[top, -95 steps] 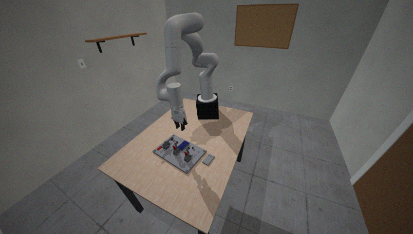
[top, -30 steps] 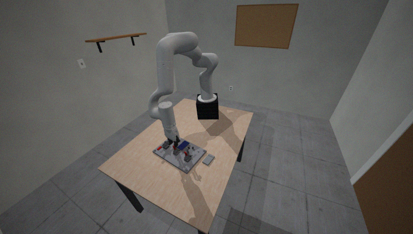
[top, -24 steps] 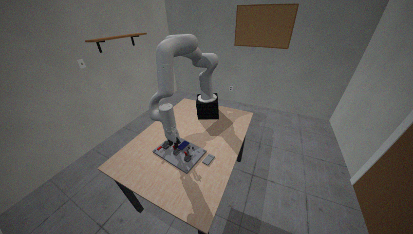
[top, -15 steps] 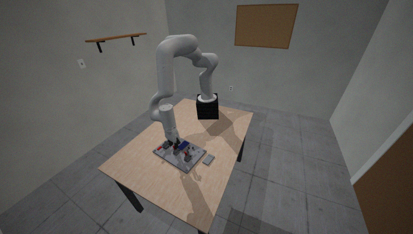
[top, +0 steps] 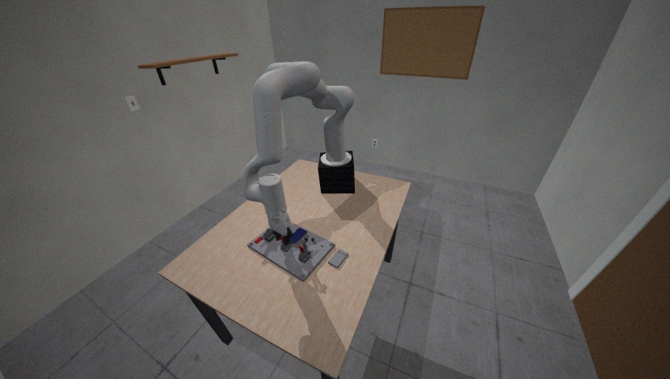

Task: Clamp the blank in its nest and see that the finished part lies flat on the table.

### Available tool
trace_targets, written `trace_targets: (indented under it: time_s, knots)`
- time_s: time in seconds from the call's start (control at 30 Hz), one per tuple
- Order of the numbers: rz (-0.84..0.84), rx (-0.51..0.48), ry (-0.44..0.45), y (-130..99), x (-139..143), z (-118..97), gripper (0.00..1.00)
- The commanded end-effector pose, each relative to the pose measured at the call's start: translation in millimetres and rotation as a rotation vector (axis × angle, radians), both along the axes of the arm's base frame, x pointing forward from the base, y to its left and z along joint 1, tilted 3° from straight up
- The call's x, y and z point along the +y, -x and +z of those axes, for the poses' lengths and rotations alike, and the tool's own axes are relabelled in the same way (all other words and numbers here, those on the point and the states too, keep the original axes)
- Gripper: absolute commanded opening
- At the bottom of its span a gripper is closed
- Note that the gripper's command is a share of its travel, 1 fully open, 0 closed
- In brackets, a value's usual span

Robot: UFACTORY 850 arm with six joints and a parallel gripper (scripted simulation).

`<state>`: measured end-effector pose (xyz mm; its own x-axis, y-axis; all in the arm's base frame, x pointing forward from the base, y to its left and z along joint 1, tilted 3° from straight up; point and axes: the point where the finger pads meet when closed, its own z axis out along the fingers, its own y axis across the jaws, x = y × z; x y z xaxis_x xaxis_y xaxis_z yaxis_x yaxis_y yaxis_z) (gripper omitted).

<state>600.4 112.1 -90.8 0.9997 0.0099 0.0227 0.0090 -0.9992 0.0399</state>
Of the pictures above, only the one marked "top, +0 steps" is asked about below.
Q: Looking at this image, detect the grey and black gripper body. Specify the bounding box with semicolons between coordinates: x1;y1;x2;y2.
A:
267;212;292;236

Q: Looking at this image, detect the blue rectangular block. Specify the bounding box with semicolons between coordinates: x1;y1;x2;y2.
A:
290;228;307;244

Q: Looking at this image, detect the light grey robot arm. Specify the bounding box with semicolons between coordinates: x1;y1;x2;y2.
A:
243;62;355;218

